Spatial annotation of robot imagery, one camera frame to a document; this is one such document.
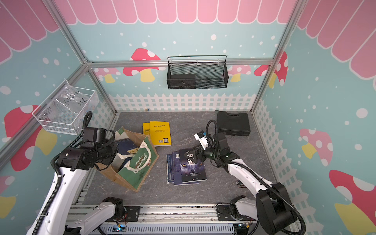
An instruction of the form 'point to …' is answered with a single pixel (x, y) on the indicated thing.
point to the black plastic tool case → (233, 124)
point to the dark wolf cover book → (191, 171)
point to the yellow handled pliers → (240, 184)
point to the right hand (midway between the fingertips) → (190, 151)
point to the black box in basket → (182, 81)
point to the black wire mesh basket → (197, 75)
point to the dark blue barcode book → (176, 171)
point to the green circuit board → (119, 228)
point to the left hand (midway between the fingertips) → (119, 149)
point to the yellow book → (160, 132)
